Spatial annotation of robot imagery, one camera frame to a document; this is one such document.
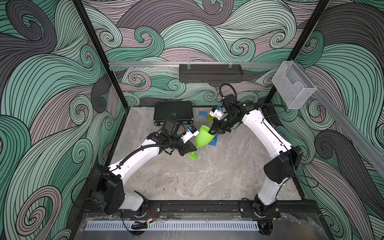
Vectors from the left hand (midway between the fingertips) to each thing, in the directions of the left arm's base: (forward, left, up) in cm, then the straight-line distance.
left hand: (195, 146), depth 76 cm
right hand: (+5, -6, +5) cm, 9 cm away
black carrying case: (+39, +8, -15) cm, 43 cm away
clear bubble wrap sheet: (-2, +15, -18) cm, 23 cm away
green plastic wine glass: (+1, -4, +7) cm, 8 cm away
